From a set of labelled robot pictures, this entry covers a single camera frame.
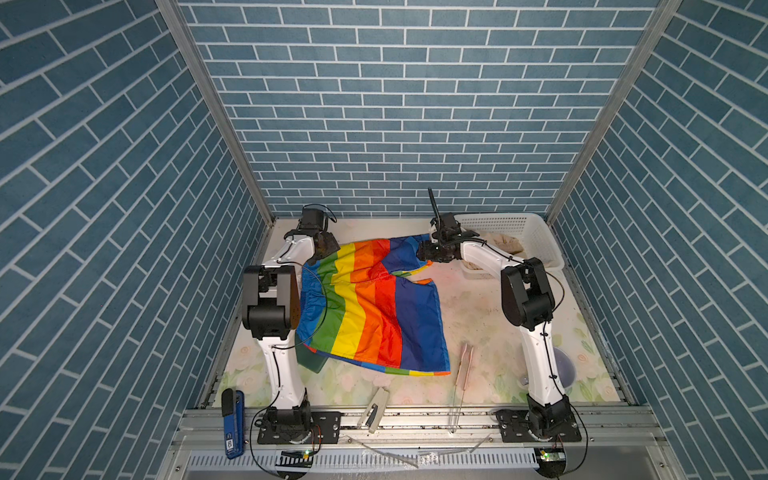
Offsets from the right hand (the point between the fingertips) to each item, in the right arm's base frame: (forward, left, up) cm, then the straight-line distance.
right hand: (421, 250), depth 105 cm
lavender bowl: (-37, -40, -2) cm, 55 cm away
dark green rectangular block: (-39, +31, -3) cm, 50 cm away
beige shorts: (+8, -31, -2) cm, 32 cm away
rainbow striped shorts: (-23, +21, -2) cm, 31 cm away
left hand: (-3, +32, +3) cm, 33 cm away
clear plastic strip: (-57, -15, -5) cm, 59 cm away
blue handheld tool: (-54, +44, 0) cm, 70 cm away
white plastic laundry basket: (+13, -39, -4) cm, 42 cm away
